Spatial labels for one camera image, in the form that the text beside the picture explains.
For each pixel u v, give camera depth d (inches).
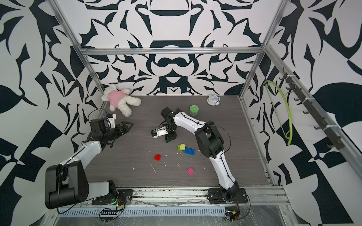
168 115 28.3
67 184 16.5
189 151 35.0
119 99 41.3
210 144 22.6
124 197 29.1
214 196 29.2
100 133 27.0
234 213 27.9
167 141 35.0
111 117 31.9
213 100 45.0
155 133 31.9
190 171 31.9
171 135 32.9
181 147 35.0
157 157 34.2
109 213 28.6
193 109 41.5
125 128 30.8
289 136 26.3
